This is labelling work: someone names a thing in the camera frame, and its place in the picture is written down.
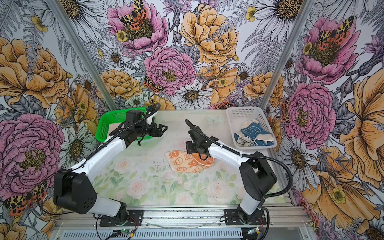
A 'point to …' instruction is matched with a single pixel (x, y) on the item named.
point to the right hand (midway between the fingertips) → (192, 150)
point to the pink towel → (112, 126)
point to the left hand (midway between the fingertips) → (160, 129)
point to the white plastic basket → (236, 115)
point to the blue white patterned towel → (253, 134)
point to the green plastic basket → (105, 118)
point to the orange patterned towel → (180, 161)
